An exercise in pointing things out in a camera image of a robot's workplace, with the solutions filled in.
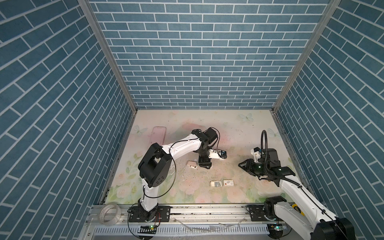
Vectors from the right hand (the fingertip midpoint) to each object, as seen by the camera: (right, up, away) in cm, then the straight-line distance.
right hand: (239, 164), depth 82 cm
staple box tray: (-13, -11, 0) cm, 17 cm away
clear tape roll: (-63, -24, -10) cm, 68 cm away
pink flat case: (-51, +14, +22) cm, 57 cm away
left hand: (-17, +1, +4) cm, 17 cm away
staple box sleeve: (-6, -10, 0) cm, 12 cm away
